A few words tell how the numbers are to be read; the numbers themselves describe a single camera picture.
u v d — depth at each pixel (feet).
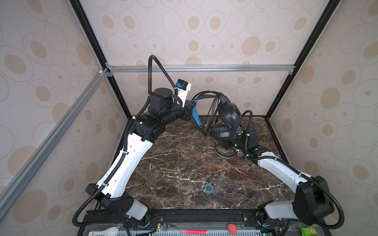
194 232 2.30
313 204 1.37
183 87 1.64
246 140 2.05
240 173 2.94
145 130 1.37
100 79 2.73
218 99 1.72
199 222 2.39
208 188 2.74
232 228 2.25
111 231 2.30
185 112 1.77
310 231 2.25
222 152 3.24
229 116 1.62
